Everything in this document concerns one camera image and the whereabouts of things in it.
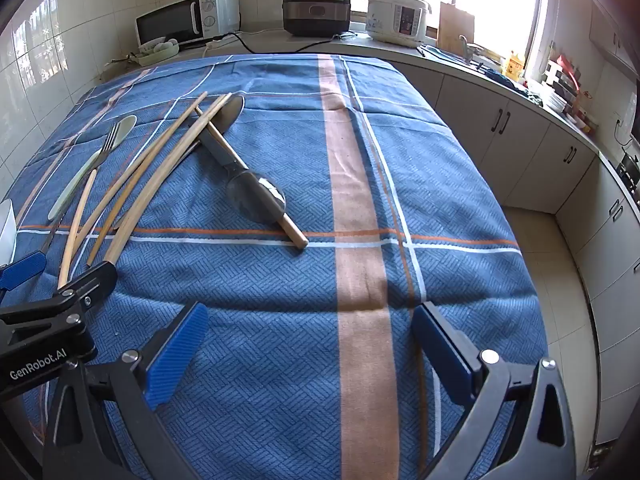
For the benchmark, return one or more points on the metal spoon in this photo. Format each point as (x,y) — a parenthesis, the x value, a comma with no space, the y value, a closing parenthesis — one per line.
(260,200)
(230,112)

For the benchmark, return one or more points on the white wall cabinet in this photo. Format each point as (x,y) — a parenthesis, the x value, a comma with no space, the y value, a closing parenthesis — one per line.
(620,35)

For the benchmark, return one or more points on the green tray with white items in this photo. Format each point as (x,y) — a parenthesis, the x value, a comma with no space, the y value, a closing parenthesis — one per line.
(157,55)

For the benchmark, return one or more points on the wooden cutting board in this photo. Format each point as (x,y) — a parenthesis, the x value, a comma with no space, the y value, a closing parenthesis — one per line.
(455,27)

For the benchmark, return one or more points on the metal fork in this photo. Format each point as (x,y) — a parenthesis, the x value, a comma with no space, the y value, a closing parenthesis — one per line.
(111,140)

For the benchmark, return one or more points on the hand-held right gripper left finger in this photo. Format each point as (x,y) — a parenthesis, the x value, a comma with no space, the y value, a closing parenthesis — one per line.
(177,355)

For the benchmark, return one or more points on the white bowl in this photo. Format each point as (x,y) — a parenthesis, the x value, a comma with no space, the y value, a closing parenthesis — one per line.
(6,230)

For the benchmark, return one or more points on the black rice cooker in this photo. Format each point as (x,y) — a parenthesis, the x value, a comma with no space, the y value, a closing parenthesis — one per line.
(315,12)

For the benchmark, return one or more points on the blue cloth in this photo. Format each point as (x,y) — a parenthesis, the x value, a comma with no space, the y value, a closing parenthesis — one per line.
(505,80)

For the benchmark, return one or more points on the white pressure cooker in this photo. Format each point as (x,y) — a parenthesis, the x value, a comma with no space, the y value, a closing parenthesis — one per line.
(395,17)

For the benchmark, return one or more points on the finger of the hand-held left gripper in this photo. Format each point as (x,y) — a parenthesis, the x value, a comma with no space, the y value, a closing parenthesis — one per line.
(92,282)
(25,267)

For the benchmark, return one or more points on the gas stove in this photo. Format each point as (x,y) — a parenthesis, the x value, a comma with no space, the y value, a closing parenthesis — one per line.
(631,170)

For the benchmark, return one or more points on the white microwave oven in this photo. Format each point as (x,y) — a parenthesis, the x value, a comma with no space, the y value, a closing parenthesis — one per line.
(170,22)

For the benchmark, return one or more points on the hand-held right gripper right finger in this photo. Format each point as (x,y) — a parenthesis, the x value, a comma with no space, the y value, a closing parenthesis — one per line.
(445,355)

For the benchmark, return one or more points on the blue plaid tablecloth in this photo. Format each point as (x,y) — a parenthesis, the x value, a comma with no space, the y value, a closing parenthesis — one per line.
(280,285)

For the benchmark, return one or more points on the white power strip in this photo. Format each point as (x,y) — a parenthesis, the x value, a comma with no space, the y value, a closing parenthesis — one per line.
(215,44)

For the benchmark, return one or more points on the metal faucet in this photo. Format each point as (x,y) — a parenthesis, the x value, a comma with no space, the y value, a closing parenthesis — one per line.
(467,50)

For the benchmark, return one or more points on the yellow box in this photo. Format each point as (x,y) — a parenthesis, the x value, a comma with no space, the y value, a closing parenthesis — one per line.
(515,66)

